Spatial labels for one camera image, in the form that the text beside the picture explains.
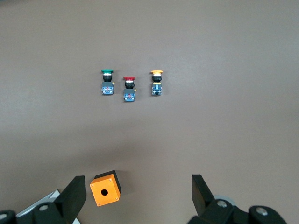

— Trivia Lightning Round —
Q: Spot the white drawer cabinet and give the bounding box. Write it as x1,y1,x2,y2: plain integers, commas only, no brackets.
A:
15,189,62,217

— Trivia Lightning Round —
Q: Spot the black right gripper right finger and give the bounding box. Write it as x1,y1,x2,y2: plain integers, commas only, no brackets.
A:
186,174,249,224

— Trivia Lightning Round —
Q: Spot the orange button enclosure box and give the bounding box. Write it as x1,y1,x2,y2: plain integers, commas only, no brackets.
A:
89,170,122,207

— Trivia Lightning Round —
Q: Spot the green push button switch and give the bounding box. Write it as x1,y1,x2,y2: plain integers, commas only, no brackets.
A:
100,69,115,96

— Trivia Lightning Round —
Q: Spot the red push button switch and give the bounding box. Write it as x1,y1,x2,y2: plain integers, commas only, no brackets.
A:
122,76,137,103

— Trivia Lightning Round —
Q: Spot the yellow push button switch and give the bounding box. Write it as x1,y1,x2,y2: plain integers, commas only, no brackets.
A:
150,70,164,97

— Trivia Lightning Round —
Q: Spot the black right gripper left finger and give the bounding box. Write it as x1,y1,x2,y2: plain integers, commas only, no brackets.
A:
32,175,87,224

